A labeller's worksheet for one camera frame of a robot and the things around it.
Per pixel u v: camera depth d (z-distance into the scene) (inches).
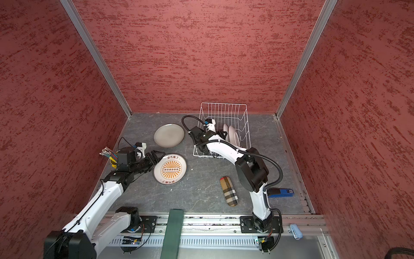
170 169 36.2
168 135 42.0
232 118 45.0
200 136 26.4
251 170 20.0
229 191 32.0
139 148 29.7
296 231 27.7
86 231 16.3
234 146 21.9
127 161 24.4
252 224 29.2
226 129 35.3
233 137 35.3
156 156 29.1
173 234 28.1
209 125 31.7
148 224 29.3
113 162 32.8
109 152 31.7
